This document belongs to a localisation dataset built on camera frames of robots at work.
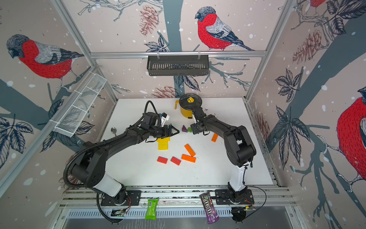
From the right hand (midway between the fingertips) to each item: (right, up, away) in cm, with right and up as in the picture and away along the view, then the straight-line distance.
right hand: (198, 126), depth 98 cm
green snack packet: (-26, -39, -30) cm, 55 cm away
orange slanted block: (-8, -19, -10) cm, 23 cm away
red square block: (-24, -20, -10) cm, 33 cm away
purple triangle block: (-10, -2, +1) cm, 11 cm away
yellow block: (-24, -13, -5) cm, 28 cm away
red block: (-15, -20, -12) cm, 28 cm away
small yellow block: (-25, -11, -3) cm, 27 cm away
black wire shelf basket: (-15, +46, +8) cm, 49 cm away
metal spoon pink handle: (-61, -3, +2) cm, 61 cm away
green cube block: (-6, -3, +2) cm, 7 cm away
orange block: (+11, -8, -1) cm, 14 cm away
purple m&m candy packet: (+4, -40, -30) cm, 51 cm away
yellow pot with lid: (-7, +17, +6) cm, 20 cm away
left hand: (-14, -1, -15) cm, 20 cm away
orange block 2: (-6, -15, -6) cm, 18 cm away
